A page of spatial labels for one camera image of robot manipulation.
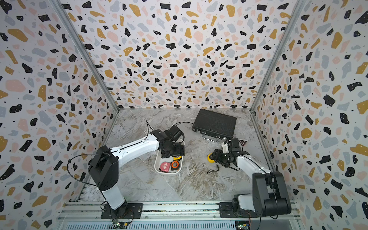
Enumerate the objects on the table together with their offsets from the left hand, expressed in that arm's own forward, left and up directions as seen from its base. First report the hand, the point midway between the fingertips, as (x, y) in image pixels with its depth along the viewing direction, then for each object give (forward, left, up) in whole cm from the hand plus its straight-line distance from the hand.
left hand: (180, 154), depth 85 cm
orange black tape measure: (-5, +4, -5) cm, 8 cm away
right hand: (0, -20, -5) cm, 21 cm away
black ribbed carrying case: (+26, -25, -5) cm, 36 cm away
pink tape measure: (-4, +10, -7) cm, 13 cm away
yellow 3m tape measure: (-1, -18, -7) cm, 20 cm away
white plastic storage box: (-1, +14, -5) cm, 15 cm away
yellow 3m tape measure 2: (+1, +3, -8) cm, 8 cm away
